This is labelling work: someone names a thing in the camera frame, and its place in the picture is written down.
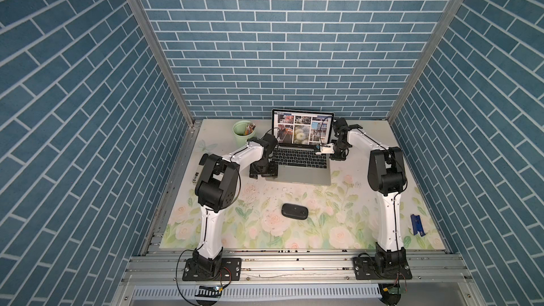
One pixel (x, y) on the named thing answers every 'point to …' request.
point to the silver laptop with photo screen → (297, 133)
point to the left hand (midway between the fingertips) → (272, 177)
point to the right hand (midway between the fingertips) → (338, 156)
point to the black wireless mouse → (294, 211)
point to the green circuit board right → (392, 289)
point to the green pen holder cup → (242, 130)
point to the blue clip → (417, 225)
